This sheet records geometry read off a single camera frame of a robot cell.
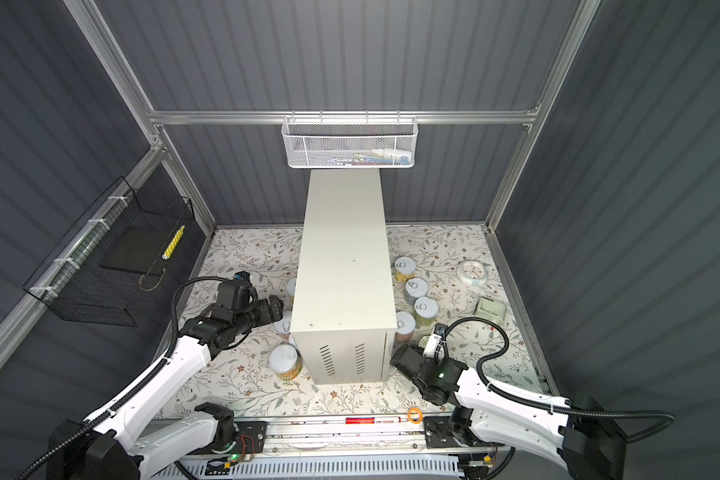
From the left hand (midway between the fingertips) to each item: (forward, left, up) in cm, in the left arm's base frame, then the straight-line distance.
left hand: (270, 306), depth 83 cm
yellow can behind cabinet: (+11, -3, -8) cm, 14 cm away
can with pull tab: (+8, -43, -7) cm, 45 cm away
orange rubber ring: (-27, -40, -13) cm, 50 cm away
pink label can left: (-3, -2, -7) cm, 8 cm away
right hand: (-13, -43, -10) cm, 46 cm away
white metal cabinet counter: (-16, -22, +21) cm, 34 cm away
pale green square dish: (0, -66, -8) cm, 67 cm away
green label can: (0, -46, -8) cm, 46 cm away
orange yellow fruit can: (-14, -5, -6) cm, 16 cm away
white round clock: (+15, -65, -9) cm, 67 cm away
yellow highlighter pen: (+12, +24, +14) cm, 30 cm away
